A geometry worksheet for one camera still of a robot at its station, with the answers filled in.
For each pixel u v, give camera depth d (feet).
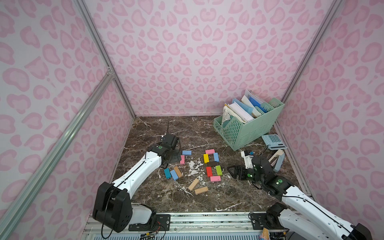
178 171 2.95
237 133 2.89
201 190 2.74
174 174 2.89
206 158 3.12
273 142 3.31
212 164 3.05
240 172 2.26
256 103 3.12
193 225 2.40
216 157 3.13
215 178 2.88
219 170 2.96
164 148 1.97
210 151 3.22
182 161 3.10
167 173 2.92
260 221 2.40
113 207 1.33
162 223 2.40
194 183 2.81
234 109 2.88
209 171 2.96
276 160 3.03
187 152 3.26
